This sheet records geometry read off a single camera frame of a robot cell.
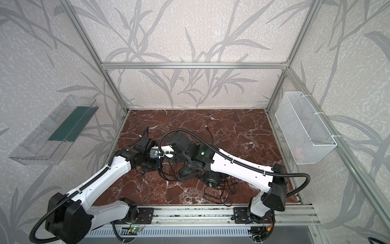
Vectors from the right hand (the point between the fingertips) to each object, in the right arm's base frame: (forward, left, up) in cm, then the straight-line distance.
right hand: (172, 136), depth 70 cm
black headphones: (-15, -23, -29) cm, 39 cm away
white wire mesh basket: (-6, -57, +6) cm, 58 cm away
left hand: (-4, +6, -18) cm, 19 cm away
